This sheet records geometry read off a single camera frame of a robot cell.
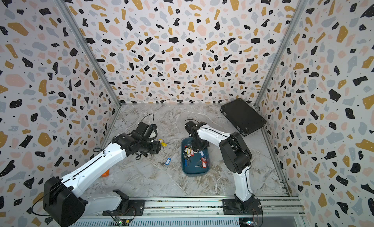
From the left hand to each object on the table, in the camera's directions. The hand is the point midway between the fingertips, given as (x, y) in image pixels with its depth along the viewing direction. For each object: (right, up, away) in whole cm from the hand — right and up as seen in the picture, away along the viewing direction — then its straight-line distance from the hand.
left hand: (159, 146), depth 80 cm
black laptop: (+58, +15, +31) cm, 68 cm away
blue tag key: (+3, -12, +10) cm, 15 cm away
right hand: (+23, -4, +13) cm, 27 cm away
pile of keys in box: (+16, -6, +12) cm, 21 cm away
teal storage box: (+19, -12, +10) cm, 25 cm away
